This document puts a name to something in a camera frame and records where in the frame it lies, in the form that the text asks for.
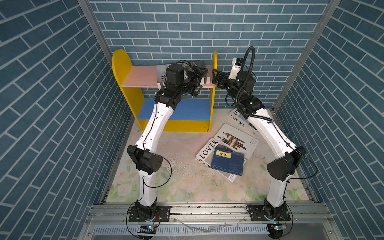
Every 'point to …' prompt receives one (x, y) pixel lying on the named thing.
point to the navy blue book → (225, 159)
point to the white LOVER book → (205, 157)
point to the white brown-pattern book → (236, 140)
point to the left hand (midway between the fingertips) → (207, 75)
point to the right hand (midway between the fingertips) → (218, 69)
